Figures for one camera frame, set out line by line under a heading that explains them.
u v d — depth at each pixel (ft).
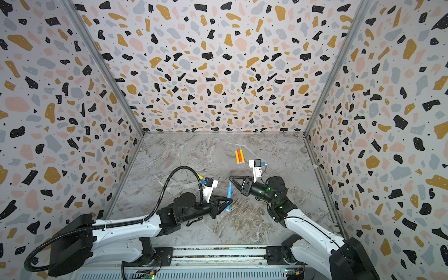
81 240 1.34
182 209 1.84
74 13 2.31
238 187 2.27
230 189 2.33
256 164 2.21
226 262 2.40
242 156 3.59
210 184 2.17
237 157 3.57
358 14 2.40
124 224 1.60
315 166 3.54
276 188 1.89
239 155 3.59
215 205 2.08
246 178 2.21
